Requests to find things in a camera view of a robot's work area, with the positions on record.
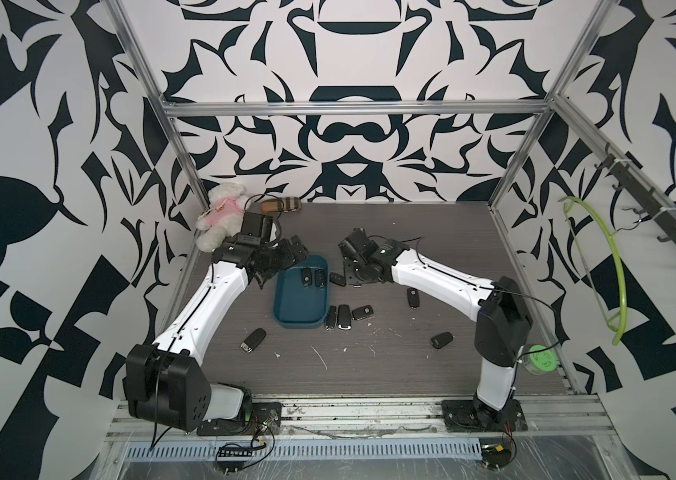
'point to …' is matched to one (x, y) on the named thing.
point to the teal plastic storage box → (296, 306)
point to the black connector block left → (233, 458)
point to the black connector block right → (494, 456)
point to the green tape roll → (539, 362)
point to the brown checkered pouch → (284, 204)
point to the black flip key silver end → (331, 321)
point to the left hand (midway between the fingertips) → (294, 251)
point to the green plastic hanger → (621, 334)
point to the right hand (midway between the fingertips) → (351, 269)
